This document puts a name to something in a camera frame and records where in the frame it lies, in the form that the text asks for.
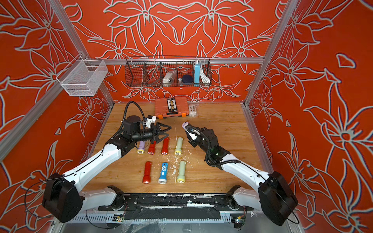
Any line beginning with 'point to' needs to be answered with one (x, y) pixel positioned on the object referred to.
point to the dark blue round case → (187, 79)
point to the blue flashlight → (163, 174)
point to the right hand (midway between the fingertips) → (186, 128)
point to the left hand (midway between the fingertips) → (170, 130)
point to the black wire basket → (148, 71)
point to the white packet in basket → (168, 78)
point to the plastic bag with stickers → (193, 110)
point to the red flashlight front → (146, 177)
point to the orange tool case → (175, 106)
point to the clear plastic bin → (81, 77)
